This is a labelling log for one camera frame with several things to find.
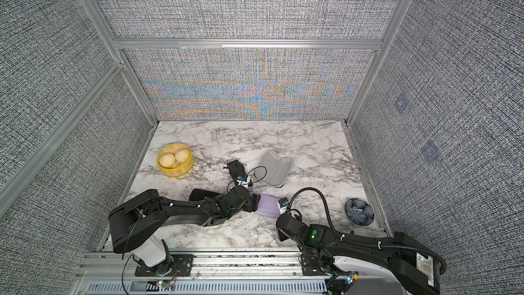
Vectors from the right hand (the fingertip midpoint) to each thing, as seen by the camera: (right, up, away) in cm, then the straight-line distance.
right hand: (277, 218), depth 84 cm
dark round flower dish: (+34, +2, +1) cm, 34 cm away
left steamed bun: (-51, +23, +13) cm, 58 cm away
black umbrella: (-18, +18, +13) cm, 29 cm away
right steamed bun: (-45, +25, +14) cm, 53 cm away
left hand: (-8, +8, +3) cm, 12 cm away
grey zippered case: (-33, +9, +4) cm, 34 cm away
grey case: (-4, +6, -1) cm, 7 cm away
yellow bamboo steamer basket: (-45, +18, +11) cm, 50 cm away
